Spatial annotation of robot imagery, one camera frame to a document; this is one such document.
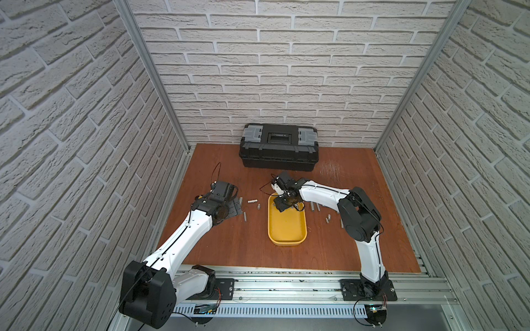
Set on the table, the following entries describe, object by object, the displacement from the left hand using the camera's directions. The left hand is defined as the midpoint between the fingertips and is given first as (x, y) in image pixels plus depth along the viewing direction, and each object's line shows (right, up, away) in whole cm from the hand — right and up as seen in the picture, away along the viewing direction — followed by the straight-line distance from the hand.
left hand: (230, 206), depth 84 cm
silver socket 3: (+5, -6, +9) cm, 12 cm away
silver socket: (+11, -2, +11) cm, 16 cm away
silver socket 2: (+2, 0, +13) cm, 13 cm away
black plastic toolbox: (+21, +26, +14) cm, 36 cm away
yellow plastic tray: (+24, -10, +4) cm, 27 cm away
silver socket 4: (+31, +3, -18) cm, 36 cm away
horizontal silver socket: (+8, 0, +14) cm, 16 cm away
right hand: (+23, -1, +13) cm, 27 cm away
